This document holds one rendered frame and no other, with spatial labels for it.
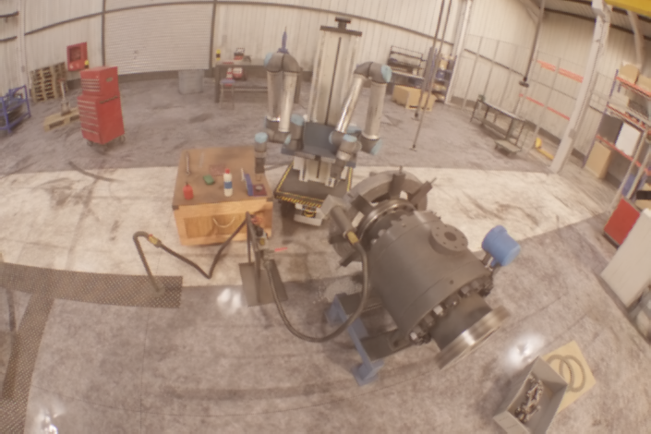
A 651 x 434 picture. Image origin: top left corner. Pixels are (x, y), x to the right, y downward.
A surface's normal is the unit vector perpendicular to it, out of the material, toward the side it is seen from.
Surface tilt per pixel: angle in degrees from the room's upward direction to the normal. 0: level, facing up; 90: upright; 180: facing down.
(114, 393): 0
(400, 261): 55
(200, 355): 0
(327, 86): 90
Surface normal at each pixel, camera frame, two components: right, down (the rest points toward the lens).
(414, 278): -0.65, -0.44
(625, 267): -0.96, 0.02
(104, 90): 0.95, 0.26
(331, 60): -0.14, 0.52
